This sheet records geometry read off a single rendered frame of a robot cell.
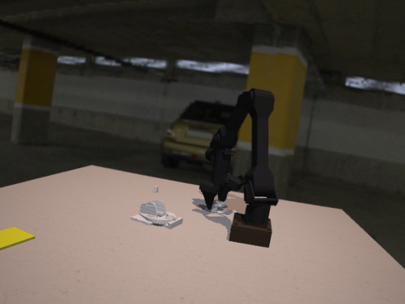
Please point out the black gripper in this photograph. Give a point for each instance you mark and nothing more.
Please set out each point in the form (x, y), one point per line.
(213, 187)

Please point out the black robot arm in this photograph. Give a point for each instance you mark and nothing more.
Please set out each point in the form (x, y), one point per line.
(259, 181)

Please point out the yellow rectangular block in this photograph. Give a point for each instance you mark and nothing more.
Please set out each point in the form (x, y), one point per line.
(13, 236)

